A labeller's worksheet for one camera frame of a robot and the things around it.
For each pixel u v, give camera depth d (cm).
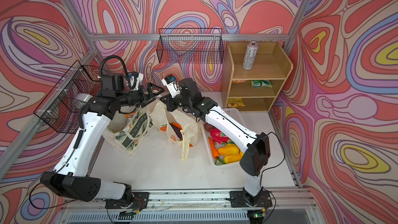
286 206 73
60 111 69
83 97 73
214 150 86
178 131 88
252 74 87
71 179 38
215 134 87
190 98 55
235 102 108
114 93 52
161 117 76
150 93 59
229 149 84
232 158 82
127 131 74
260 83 99
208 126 93
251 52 79
